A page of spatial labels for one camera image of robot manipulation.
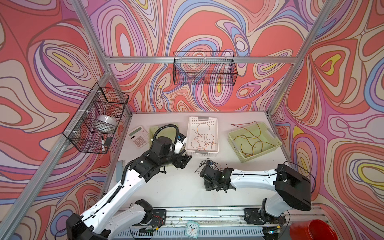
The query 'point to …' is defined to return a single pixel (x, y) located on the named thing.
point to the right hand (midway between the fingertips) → (209, 186)
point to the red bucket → (313, 229)
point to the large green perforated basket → (253, 141)
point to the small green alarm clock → (192, 229)
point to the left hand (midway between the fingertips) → (187, 151)
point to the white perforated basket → (203, 138)
